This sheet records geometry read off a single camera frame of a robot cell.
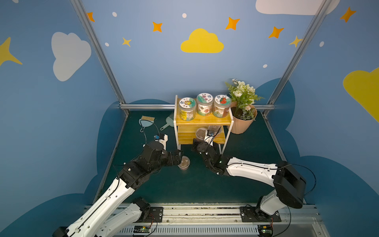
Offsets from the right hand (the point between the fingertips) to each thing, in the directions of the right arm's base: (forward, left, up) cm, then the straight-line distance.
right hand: (201, 139), depth 83 cm
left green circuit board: (-43, +28, -19) cm, 55 cm away
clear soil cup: (-9, +9, -13) cm, 18 cm away
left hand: (-12, +13, +7) cm, 19 cm away
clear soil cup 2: (+2, +1, +3) cm, 4 cm away
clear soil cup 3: (+5, -8, +3) cm, 10 cm away
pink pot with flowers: (+25, -28, 0) cm, 38 cm away
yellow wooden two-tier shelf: (+6, +10, -1) cm, 12 cm away
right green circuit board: (-39, -34, -21) cm, 56 cm away
